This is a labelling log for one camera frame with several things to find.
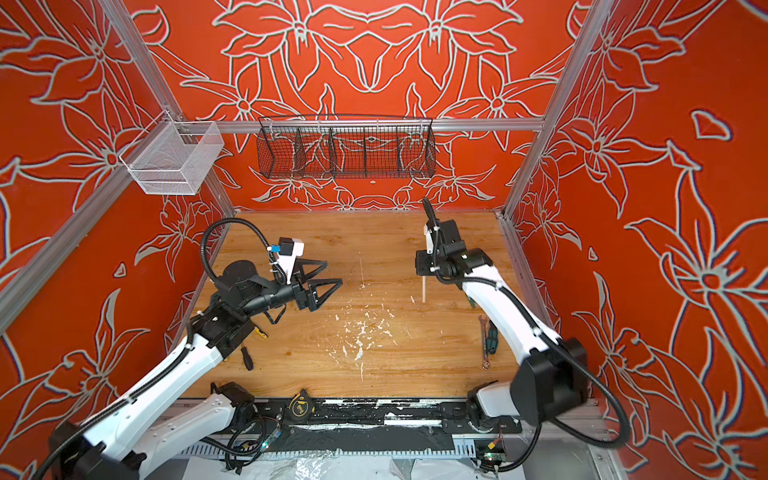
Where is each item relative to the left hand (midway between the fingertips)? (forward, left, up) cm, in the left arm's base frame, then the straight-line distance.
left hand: (333, 272), depth 65 cm
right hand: (+13, -20, -11) cm, 26 cm away
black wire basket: (+51, +4, 0) cm, 52 cm away
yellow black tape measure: (-22, +8, -28) cm, 36 cm away
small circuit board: (-28, -39, -31) cm, 57 cm away
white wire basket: (+41, +58, -1) cm, 71 cm away
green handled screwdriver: (-2, -43, -28) cm, 51 cm away
